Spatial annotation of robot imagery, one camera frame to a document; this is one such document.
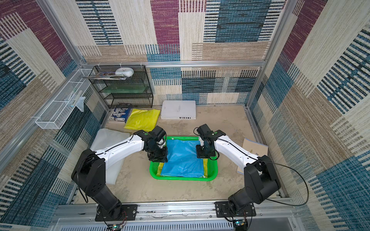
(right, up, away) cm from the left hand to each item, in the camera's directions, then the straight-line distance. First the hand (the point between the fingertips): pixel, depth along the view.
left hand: (168, 159), depth 84 cm
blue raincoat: (+8, 0, 0) cm, 8 cm away
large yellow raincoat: (+22, -5, +2) cm, 22 cm away
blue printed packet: (-40, +27, +28) cm, 56 cm away
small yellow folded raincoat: (-20, +23, +25) cm, 39 cm away
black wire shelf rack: (-24, +41, +13) cm, 49 cm away
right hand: (+18, +3, +2) cm, 19 cm away
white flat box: (+2, +31, +31) cm, 44 cm away
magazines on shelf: (-39, +51, +10) cm, 65 cm away
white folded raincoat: (-44, +11, +13) cm, 47 cm away
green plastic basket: (+26, -4, +1) cm, 26 cm away
